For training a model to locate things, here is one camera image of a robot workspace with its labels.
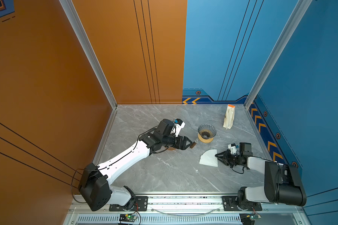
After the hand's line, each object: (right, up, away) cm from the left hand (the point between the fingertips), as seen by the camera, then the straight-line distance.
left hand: (188, 142), depth 75 cm
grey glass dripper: (+13, +5, +12) cm, 19 cm away
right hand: (+19, -12, +15) cm, 27 cm away
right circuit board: (+31, -38, -4) cm, 49 cm away
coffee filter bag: (+33, +12, +28) cm, 45 cm away
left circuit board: (-31, -38, -4) cm, 49 cm away
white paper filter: (+14, -13, +14) cm, 24 cm away
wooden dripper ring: (+12, -1, +10) cm, 15 cm away
